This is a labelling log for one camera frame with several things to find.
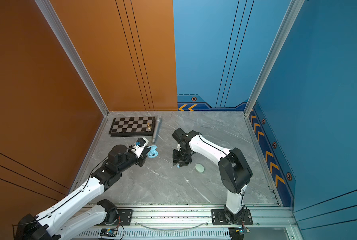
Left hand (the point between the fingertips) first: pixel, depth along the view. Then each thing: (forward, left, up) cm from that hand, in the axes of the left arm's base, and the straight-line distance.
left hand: (149, 146), depth 78 cm
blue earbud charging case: (-3, -2, -2) cm, 4 cm away
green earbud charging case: (-4, -28, -18) cm, 33 cm away
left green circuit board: (-35, +18, -22) cm, 45 cm away
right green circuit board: (-34, -47, -18) cm, 61 cm away
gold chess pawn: (+25, +7, -14) cm, 30 cm away
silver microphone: (+26, +1, -17) cm, 31 cm away
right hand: (-5, -13, -11) cm, 18 cm away
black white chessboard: (+26, +19, -15) cm, 35 cm away
